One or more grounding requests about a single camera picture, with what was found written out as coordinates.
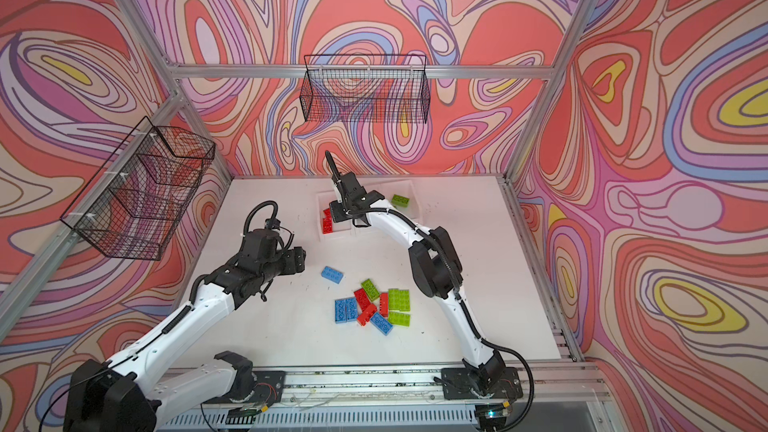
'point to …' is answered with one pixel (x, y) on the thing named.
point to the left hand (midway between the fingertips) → (299, 251)
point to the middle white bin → (381, 234)
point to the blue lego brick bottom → (381, 323)
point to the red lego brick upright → (384, 304)
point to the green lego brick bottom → (399, 318)
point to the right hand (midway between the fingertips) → (341, 215)
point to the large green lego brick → (399, 300)
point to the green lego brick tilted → (370, 289)
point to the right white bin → (388, 187)
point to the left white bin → (340, 228)
